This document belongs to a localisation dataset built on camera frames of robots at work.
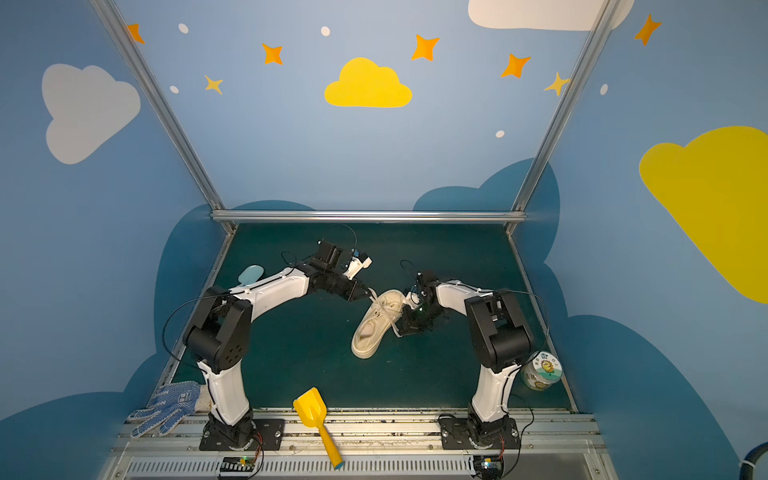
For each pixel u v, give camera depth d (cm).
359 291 89
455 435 74
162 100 84
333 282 80
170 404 78
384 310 91
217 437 75
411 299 87
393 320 92
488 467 73
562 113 87
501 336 51
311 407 78
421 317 84
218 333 50
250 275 104
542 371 77
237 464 73
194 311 103
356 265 86
